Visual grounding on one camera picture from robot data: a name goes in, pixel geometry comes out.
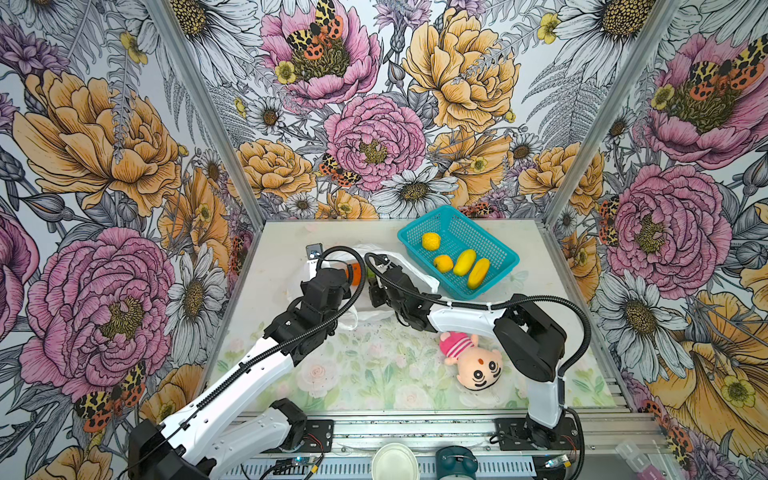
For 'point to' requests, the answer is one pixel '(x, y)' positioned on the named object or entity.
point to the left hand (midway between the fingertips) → (330, 276)
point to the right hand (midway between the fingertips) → (373, 286)
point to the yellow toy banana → (478, 273)
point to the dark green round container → (455, 462)
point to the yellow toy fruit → (444, 263)
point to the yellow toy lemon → (431, 241)
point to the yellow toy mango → (464, 262)
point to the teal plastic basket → (458, 231)
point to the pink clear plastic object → (639, 463)
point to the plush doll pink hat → (478, 368)
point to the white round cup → (395, 461)
